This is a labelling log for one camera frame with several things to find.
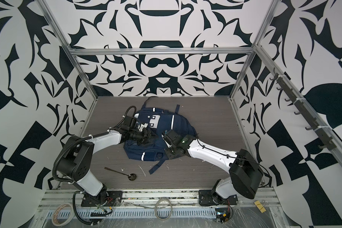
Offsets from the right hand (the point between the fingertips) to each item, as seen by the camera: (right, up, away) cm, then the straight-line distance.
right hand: (168, 151), depth 82 cm
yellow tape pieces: (+47, -25, -11) cm, 54 cm away
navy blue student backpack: (-10, 0, +4) cm, 11 cm away
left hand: (-6, +8, +4) cm, 11 cm away
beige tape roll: (-54, -27, -13) cm, 62 cm away
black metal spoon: (-20, -13, -3) cm, 25 cm away
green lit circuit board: (+27, -28, -11) cm, 40 cm away
